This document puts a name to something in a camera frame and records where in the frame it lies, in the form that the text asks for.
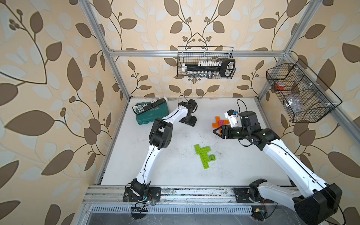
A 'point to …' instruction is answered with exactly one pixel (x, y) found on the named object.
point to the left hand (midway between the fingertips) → (188, 121)
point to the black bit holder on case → (139, 108)
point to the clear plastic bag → (294, 103)
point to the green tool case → (149, 111)
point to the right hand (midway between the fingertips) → (217, 131)
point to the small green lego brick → (212, 157)
